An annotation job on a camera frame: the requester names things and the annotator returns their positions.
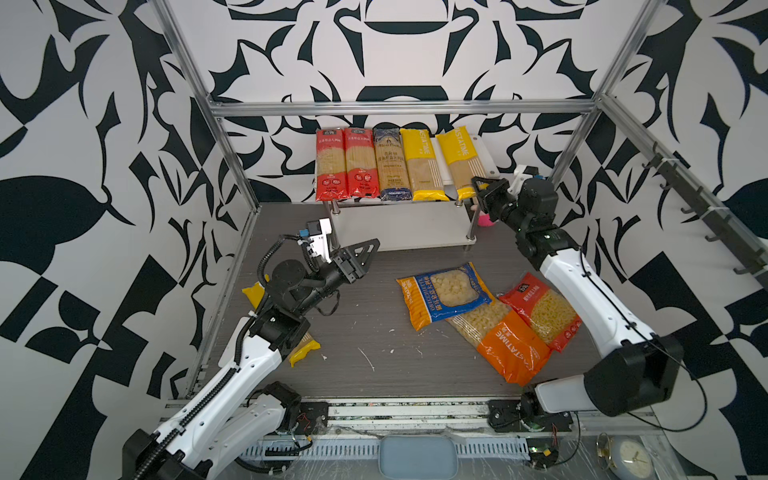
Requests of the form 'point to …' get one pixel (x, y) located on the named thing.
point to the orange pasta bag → (505, 339)
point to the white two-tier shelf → (362, 229)
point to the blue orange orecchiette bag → (432, 296)
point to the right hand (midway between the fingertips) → (473, 175)
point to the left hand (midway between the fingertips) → (375, 238)
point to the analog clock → (631, 458)
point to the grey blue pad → (418, 457)
